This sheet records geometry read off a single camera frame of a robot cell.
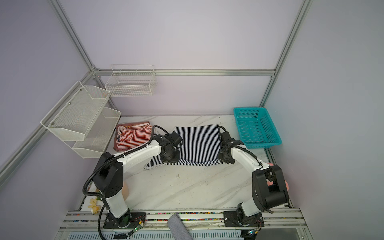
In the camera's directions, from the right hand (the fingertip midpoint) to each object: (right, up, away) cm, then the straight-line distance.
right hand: (222, 157), depth 90 cm
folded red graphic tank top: (-69, +5, +8) cm, 70 cm away
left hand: (-29, -2, -3) cm, 29 cm away
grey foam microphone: (-25, -30, -21) cm, 44 cm away
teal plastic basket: (+31, +18, +24) cm, 43 cm away
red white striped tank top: (-62, +13, +10) cm, 64 cm away
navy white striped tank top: (-14, +5, +12) cm, 19 cm away
